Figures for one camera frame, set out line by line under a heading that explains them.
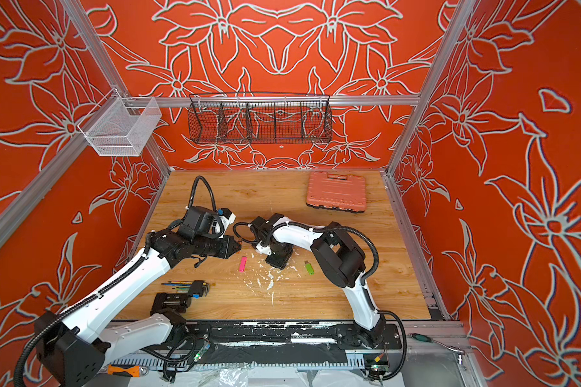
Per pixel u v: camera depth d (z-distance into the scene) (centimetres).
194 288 82
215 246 64
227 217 69
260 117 99
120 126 92
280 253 77
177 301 78
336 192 107
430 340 71
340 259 51
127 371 67
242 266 88
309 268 88
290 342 73
